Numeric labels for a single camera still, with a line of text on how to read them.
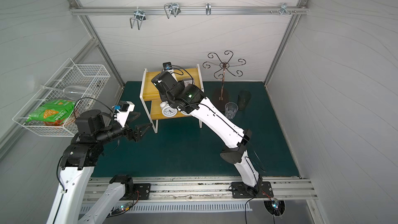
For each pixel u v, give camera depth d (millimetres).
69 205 381
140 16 783
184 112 819
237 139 464
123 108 522
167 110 796
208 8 726
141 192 733
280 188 764
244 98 986
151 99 690
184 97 441
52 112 545
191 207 703
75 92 650
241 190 738
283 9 765
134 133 555
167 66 547
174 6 764
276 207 716
